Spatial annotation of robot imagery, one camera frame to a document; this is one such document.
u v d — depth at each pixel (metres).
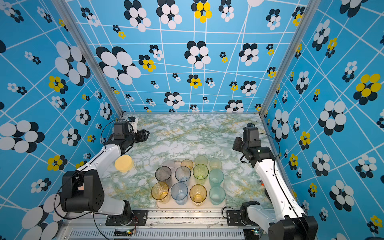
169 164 0.96
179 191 0.74
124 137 0.69
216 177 0.87
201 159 0.86
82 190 0.43
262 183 0.85
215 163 0.90
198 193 0.69
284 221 0.38
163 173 0.81
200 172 0.74
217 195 0.80
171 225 0.73
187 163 0.85
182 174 0.82
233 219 0.73
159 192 0.78
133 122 0.80
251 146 0.57
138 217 0.74
